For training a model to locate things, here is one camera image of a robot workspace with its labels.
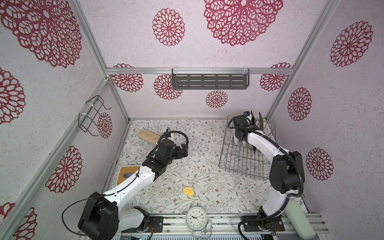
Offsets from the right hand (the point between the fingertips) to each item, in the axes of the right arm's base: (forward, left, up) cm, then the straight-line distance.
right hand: (253, 128), depth 90 cm
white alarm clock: (-48, +33, -15) cm, 60 cm away
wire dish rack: (-10, +6, -18) cm, 21 cm away
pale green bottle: (-45, -16, -17) cm, 51 cm away
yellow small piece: (-33, +38, -16) cm, 53 cm away
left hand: (-15, +43, -2) cm, 45 cm away
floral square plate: (+8, -1, 0) cm, 8 cm away
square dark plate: (+6, -6, 0) cm, 8 cm away
